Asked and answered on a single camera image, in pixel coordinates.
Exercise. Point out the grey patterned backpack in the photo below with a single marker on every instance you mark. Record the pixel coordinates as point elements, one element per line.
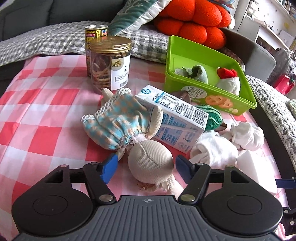
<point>285,64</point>

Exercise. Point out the grey knitted cushion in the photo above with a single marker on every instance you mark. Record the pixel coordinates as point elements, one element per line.
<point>275,106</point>

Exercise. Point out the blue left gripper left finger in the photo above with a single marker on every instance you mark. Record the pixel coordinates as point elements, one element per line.
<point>108,167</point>

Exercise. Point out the white bookshelf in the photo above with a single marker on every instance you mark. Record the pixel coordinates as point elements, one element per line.
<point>266,22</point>

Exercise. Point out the green grey soft toy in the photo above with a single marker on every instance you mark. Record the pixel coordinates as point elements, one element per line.
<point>197,72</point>

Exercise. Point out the beige rabbit doll blue dress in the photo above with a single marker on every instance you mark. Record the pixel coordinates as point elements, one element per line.
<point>123,124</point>

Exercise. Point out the green knitted soft toy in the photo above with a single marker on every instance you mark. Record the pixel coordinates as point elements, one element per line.
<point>214,117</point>

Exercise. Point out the dark grey sofa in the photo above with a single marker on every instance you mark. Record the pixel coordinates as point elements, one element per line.
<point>18,17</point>

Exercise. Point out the white foam block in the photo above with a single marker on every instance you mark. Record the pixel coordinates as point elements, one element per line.
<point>256,166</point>

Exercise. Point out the green white patterned pillow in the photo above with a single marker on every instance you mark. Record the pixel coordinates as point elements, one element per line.
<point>134,14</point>

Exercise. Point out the grey checkered blanket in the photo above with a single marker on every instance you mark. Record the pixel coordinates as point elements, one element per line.
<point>65,38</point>

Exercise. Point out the clear jar gold lid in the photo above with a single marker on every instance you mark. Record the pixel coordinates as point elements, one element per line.
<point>109,62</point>

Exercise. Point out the white rolled sock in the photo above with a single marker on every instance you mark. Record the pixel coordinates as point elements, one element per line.
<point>213,150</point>

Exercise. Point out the red strawberry bag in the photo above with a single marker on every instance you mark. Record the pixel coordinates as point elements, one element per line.
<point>284,84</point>

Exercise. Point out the white crumpled cloth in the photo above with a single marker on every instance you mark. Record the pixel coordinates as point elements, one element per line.
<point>245,136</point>

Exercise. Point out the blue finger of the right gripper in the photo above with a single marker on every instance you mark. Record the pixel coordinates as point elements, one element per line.
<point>286,183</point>

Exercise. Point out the small green knitted item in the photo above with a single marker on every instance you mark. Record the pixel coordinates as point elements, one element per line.
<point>291,104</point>

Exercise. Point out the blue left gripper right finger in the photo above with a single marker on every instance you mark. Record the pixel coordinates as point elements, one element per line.
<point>185,168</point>

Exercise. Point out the white blue milk carton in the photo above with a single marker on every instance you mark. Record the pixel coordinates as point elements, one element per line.
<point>182,123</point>

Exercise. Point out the white plush red hat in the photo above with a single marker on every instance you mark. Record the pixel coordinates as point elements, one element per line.
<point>228,80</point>

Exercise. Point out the yellow labelled tin can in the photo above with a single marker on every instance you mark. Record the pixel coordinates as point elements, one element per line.
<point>93,32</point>

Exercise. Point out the green plastic bin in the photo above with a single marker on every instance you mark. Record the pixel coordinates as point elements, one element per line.
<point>208,76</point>

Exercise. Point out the orange pumpkin cushion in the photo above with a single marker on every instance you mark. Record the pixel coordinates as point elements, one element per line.
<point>198,21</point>

